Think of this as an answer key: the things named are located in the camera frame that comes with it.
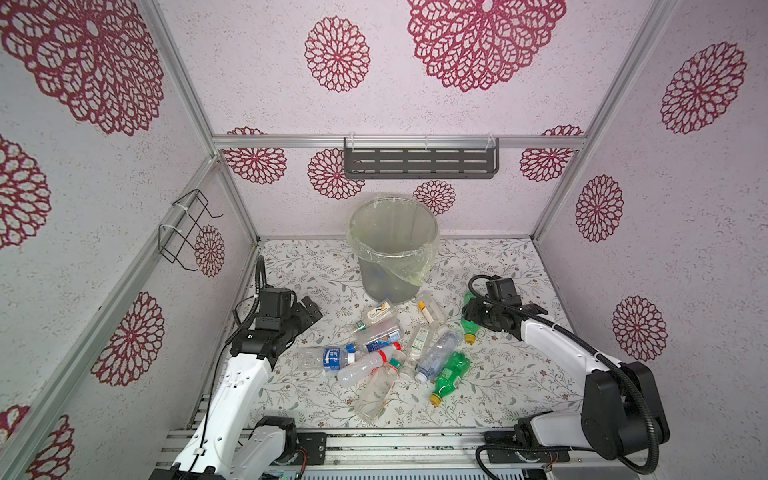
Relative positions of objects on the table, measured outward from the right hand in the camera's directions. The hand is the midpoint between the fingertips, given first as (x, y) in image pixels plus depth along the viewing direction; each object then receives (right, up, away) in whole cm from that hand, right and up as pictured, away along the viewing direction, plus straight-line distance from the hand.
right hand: (470, 307), depth 89 cm
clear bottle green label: (-15, -9, -2) cm, 18 cm away
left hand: (-47, -2, -8) cm, 48 cm away
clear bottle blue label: (-43, -14, -6) cm, 45 cm away
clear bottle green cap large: (-28, -23, -6) cm, 36 cm away
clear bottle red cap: (-31, -16, -6) cm, 36 cm away
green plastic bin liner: (-20, +24, +13) cm, 34 cm away
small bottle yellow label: (-10, -4, +8) cm, 13 cm away
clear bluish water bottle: (-10, -14, 0) cm, 18 cm away
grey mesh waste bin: (-27, +7, +14) cm, 31 cm away
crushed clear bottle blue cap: (-26, -8, 0) cm, 27 cm away
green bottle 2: (-5, -17, -2) cm, 18 cm away
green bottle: (-1, -6, -2) cm, 7 cm away
